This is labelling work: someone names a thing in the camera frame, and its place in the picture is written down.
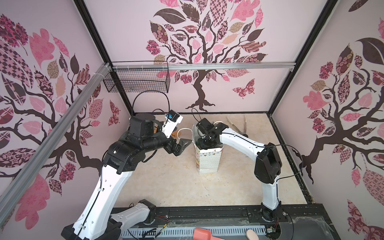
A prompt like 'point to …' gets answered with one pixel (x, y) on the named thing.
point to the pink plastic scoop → (201, 234)
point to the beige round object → (251, 235)
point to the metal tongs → (245, 133)
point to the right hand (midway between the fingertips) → (203, 142)
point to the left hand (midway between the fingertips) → (181, 137)
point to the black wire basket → (139, 77)
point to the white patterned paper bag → (207, 160)
